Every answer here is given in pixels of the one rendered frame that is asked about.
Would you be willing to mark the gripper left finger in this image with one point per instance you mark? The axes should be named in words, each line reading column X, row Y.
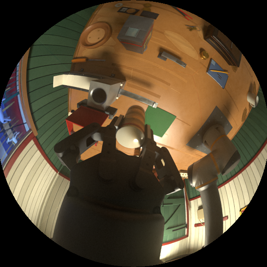
column 83, row 135

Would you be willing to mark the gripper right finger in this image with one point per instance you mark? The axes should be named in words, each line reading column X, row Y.
column 164, row 164

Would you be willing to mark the brass token column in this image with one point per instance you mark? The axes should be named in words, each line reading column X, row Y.
column 133, row 125

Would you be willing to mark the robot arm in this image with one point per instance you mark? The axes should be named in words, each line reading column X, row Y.
column 210, row 177

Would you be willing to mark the red open box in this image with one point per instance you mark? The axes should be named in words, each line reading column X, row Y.
column 85, row 119

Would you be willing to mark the green mat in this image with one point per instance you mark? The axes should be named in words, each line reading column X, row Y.
column 159, row 121

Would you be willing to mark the silver token dispenser body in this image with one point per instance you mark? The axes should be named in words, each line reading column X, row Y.
column 104, row 91

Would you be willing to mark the cream dispenser cap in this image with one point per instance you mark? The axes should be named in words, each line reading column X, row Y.
column 71, row 81

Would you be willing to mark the silver dispenser slide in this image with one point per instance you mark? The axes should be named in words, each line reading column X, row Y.
column 139, row 99

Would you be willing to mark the grey gate cradle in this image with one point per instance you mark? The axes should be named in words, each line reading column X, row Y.
column 172, row 58

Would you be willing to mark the green door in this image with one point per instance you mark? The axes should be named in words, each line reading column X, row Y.
column 174, row 217

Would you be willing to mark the grey metal base sheet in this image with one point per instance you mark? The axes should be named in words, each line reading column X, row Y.
column 219, row 117

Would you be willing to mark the coloured glass window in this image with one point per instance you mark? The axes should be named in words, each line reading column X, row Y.
column 11, row 116

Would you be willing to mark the round wooden plate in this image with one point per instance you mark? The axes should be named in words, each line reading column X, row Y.
column 96, row 34

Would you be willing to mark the blue notebook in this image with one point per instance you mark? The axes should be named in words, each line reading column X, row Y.
column 219, row 78

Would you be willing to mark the yellow pencil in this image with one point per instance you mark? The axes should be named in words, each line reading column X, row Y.
column 219, row 71

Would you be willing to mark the white mug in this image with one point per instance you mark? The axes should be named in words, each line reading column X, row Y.
column 252, row 99

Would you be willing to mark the grey box with red stripe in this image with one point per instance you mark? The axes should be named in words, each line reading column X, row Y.
column 135, row 33

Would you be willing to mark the brass desk bell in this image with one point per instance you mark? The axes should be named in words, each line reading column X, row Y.
column 204, row 54

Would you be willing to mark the black tray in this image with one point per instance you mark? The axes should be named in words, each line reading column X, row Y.
column 127, row 10

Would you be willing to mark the dark wooden box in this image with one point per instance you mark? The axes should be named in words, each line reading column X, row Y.
column 224, row 45

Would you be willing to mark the black flat pad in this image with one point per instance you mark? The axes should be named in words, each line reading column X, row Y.
column 149, row 14

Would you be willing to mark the bunch of keys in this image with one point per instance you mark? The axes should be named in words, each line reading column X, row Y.
column 192, row 27

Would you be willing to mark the brass round weight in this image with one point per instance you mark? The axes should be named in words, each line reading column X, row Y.
column 149, row 6

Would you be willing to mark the red pencil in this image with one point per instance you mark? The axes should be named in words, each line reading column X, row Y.
column 183, row 13

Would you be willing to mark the dark dispenser base plate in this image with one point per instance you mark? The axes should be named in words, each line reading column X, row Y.
column 110, row 111

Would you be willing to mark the cream wall switch box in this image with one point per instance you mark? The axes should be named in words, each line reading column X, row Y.
column 200, row 213

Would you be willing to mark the yellow wall sign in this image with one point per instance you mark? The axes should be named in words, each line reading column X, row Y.
column 243, row 210

